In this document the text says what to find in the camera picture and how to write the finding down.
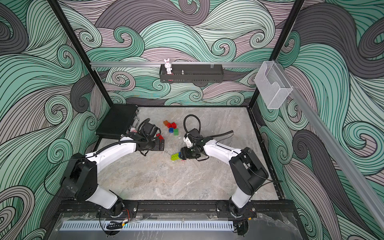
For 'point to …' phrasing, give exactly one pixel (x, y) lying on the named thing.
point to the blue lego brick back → (171, 130)
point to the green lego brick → (176, 132)
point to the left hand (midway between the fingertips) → (158, 144)
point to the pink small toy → (133, 129)
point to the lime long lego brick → (175, 157)
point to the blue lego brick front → (179, 154)
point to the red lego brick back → (173, 125)
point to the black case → (117, 121)
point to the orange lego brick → (165, 122)
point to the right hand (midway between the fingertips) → (182, 157)
